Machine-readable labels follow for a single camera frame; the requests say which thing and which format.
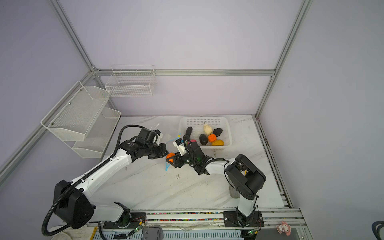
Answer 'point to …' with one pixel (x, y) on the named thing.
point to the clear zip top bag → (170, 148)
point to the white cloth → (83, 233)
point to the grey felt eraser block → (233, 192)
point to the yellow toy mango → (218, 142)
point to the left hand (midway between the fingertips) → (167, 153)
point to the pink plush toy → (284, 227)
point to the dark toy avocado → (217, 131)
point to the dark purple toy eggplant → (188, 131)
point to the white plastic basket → (212, 133)
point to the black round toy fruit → (203, 139)
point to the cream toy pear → (208, 129)
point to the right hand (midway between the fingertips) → (169, 158)
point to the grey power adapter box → (153, 232)
